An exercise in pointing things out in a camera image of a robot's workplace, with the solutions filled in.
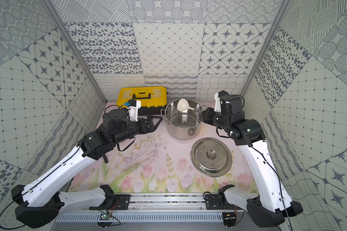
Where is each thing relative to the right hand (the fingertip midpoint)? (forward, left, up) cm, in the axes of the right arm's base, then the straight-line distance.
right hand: (202, 115), depth 65 cm
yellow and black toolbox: (+31, +30, -19) cm, 47 cm away
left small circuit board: (-36, +48, -38) cm, 71 cm away
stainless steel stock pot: (+22, +9, -38) cm, 45 cm away
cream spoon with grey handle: (+18, +9, -12) cm, 23 cm away
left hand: (-3, +21, +3) cm, 21 cm away
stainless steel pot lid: (-4, -9, -35) cm, 37 cm away
